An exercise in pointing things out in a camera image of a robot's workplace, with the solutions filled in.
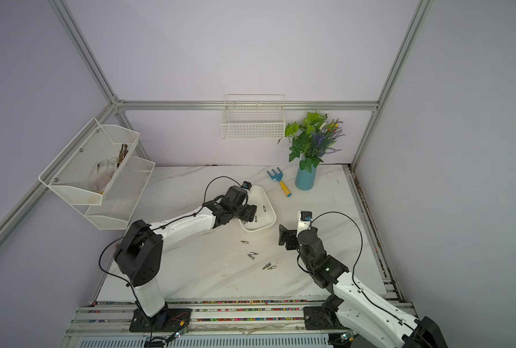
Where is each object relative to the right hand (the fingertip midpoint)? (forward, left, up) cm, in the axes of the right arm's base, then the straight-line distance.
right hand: (292, 228), depth 82 cm
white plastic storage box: (+22, +12, -9) cm, 26 cm away
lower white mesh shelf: (+16, +73, 0) cm, 75 cm away
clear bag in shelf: (+15, +70, +17) cm, 73 cm away
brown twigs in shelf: (+23, +65, +20) cm, 71 cm away
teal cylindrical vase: (+31, -10, -8) cm, 34 cm away
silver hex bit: (+17, +11, -12) cm, 24 cm away
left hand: (+11, +18, -3) cm, 22 cm away
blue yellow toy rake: (+38, +3, -12) cm, 40 cm away
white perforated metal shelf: (+13, +76, +19) cm, 79 cm away
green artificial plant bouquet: (+30, -10, +19) cm, 37 cm away
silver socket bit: (-4, +16, -13) cm, 21 cm away
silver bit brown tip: (-6, +17, -13) cm, 22 cm away
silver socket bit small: (+1, +19, -14) cm, 24 cm away
